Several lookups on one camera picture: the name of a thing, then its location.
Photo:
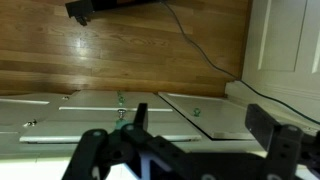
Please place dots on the black stand base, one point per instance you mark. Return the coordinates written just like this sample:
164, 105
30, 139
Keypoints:
80, 8

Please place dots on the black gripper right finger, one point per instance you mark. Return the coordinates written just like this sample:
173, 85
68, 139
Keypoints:
283, 150

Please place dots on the green glass cabinet knob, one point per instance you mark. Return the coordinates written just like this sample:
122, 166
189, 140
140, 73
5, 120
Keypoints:
120, 124
197, 112
121, 99

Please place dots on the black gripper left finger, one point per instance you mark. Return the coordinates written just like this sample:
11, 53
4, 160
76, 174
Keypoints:
93, 150

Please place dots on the cream base cabinet door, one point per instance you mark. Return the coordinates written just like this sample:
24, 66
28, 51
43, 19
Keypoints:
220, 116
83, 100

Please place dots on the cream base cabinet drawer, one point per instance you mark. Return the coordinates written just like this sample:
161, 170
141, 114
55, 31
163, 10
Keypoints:
20, 113

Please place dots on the white panelled room door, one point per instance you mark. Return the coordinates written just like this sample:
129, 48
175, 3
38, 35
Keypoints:
280, 33

